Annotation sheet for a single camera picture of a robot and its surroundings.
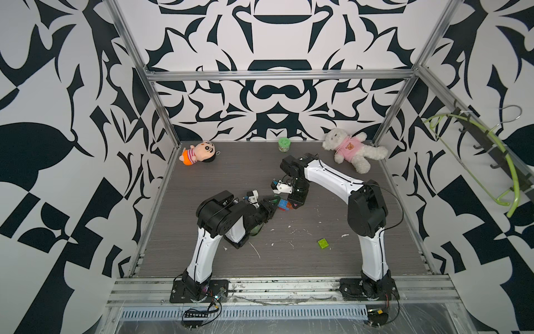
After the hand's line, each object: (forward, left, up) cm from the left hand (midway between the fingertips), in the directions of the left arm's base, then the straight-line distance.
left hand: (280, 197), depth 92 cm
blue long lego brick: (-2, -1, -2) cm, 3 cm away
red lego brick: (-3, -1, -5) cm, 6 cm away
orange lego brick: (-5, -4, +1) cm, 6 cm away
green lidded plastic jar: (+32, -5, -1) cm, 33 cm away
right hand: (-1, -6, +1) cm, 7 cm away
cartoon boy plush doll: (+26, +36, +2) cm, 44 cm away
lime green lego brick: (-19, -16, -4) cm, 25 cm away
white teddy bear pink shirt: (+26, -39, +2) cm, 47 cm away
